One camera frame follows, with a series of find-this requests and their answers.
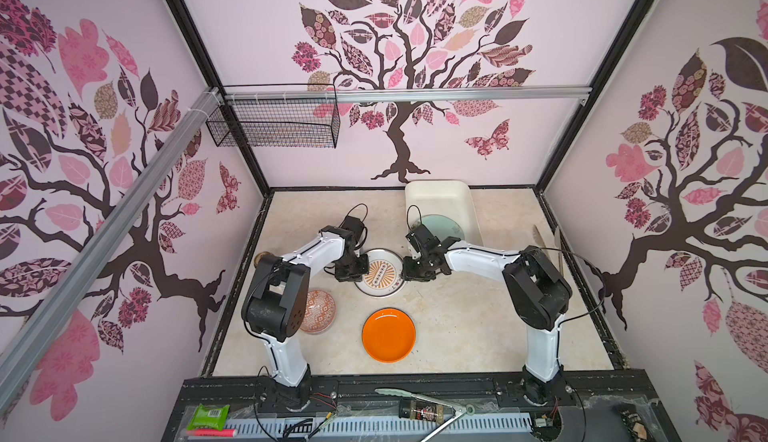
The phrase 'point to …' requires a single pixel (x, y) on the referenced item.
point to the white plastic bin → (451, 198)
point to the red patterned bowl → (320, 311)
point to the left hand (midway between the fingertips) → (361, 280)
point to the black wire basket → (299, 115)
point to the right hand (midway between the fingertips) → (403, 272)
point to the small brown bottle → (421, 410)
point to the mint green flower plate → (442, 227)
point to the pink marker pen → (210, 432)
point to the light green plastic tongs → (459, 412)
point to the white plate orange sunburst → (385, 275)
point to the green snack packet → (209, 416)
